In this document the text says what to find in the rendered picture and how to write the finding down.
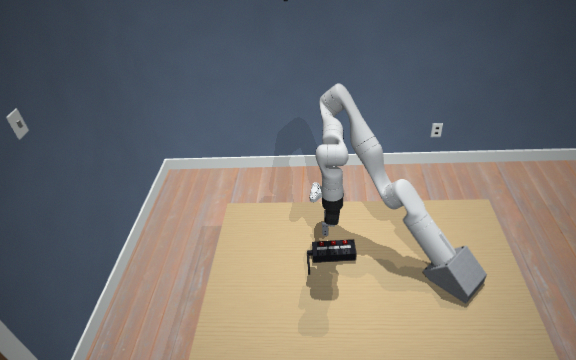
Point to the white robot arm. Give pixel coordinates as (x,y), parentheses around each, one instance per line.
(366,146)

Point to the black power strip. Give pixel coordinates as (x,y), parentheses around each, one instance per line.
(334,250)

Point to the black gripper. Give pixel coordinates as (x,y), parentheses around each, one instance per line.
(332,202)

